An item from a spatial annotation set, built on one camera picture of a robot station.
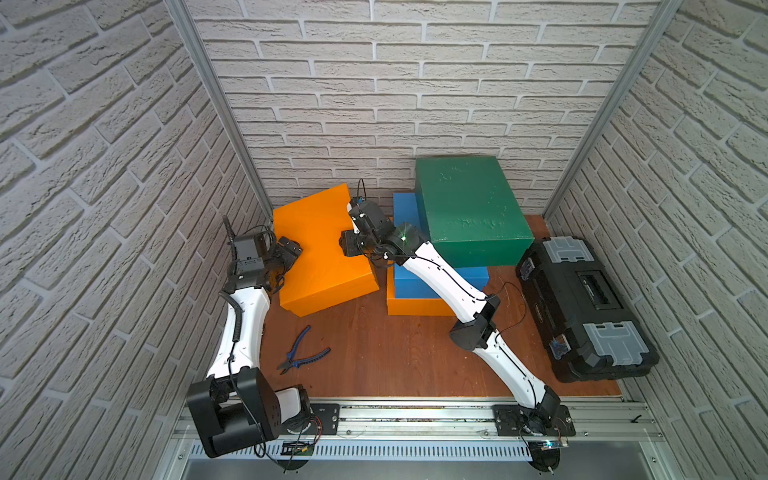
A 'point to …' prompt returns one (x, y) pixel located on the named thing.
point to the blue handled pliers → (289, 361)
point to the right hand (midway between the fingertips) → (348, 240)
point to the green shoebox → (470, 213)
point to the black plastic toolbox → (584, 325)
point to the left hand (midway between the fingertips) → (298, 245)
